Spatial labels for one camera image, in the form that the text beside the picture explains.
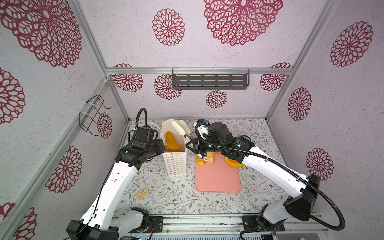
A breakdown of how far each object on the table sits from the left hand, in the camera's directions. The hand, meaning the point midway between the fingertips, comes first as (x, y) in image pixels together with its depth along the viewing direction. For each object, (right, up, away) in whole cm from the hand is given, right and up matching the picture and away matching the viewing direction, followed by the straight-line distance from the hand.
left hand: (162, 148), depth 75 cm
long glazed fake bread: (+3, +1, +13) cm, 14 cm away
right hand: (+13, +4, -7) cm, 15 cm away
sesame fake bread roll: (+25, -7, +17) cm, 31 cm away
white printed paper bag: (+6, -8, +3) cm, 10 cm away
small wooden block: (-13, -26, +8) cm, 30 cm away
